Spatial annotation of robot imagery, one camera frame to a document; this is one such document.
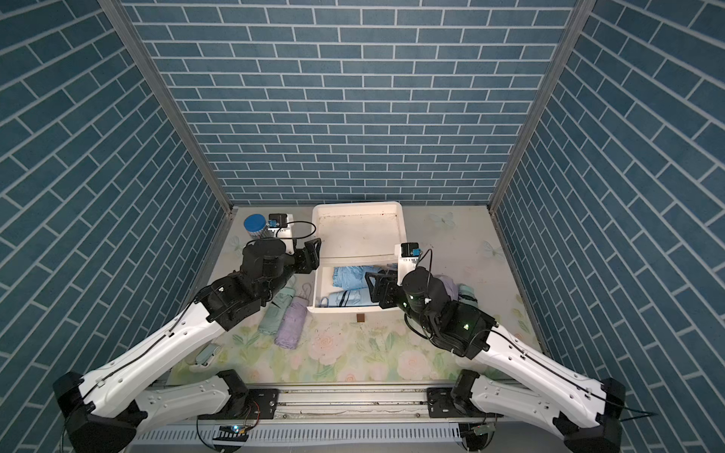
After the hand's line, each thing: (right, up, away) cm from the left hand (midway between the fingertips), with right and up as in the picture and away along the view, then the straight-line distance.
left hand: (319, 242), depth 70 cm
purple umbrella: (-12, -27, +14) cm, 33 cm away
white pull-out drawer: (0, -11, +9) cm, 14 cm away
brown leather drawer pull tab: (+11, -19, +1) cm, 22 cm away
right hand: (+15, -8, -4) cm, 17 cm away
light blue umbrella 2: (+8, -14, +4) cm, 16 cm away
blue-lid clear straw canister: (-24, +5, +19) cm, 31 cm away
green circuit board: (-23, -49, +2) cm, 55 cm away
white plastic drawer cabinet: (+10, +2, +11) cm, 15 cm away
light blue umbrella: (+8, -10, +5) cm, 13 cm away
